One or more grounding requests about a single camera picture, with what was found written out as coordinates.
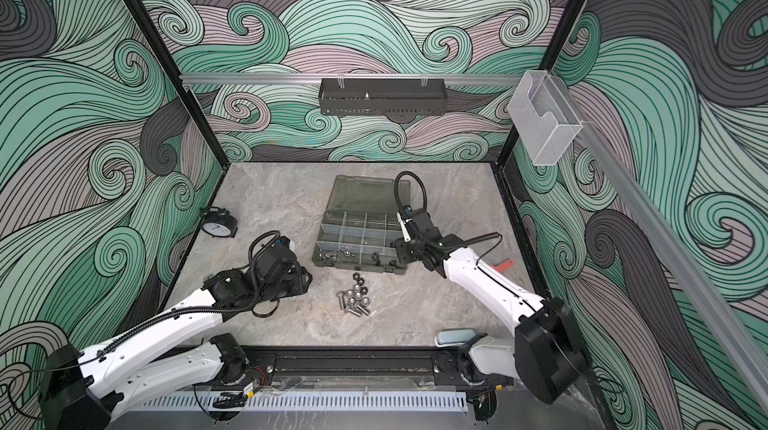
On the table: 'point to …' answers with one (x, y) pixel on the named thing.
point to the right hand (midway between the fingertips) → (404, 244)
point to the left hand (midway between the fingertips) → (309, 276)
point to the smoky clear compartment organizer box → (359, 227)
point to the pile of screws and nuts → (355, 301)
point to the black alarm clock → (218, 222)
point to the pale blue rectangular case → (454, 337)
